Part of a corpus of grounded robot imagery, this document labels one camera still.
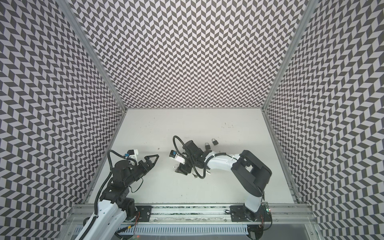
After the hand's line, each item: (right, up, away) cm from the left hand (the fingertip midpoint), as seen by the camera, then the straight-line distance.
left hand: (156, 160), depth 80 cm
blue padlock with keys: (+8, -6, +7) cm, 12 cm away
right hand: (+12, -6, +5) cm, 14 cm away
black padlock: (+28, +4, +17) cm, 33 cm away
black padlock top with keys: (+34, +7, +19) cm, 39 cm away
